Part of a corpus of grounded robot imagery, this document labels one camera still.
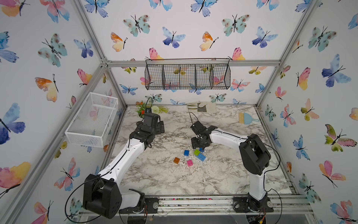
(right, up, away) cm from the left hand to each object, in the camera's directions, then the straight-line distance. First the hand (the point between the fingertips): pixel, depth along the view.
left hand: (155, 123), depth 84 cm
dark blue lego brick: (+28, -17, +7) cm, 34 cm away
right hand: (+26, -13, +10) cm, 31 cm away
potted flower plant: (-11, +11, +13) cm, 20 cm away
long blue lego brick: (+29, -22, +7) cm, 37 cm away
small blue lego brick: (+19, -19, +8) cm, 28 cm away
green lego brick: (+26, -19, +7) cm, 33 cm away
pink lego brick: (+21, -25, +5) cm, 33 cm away
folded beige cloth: (+32, +13, +35) cm, 49 cm away
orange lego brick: (+13, -23, +5) cm, 27 cm away
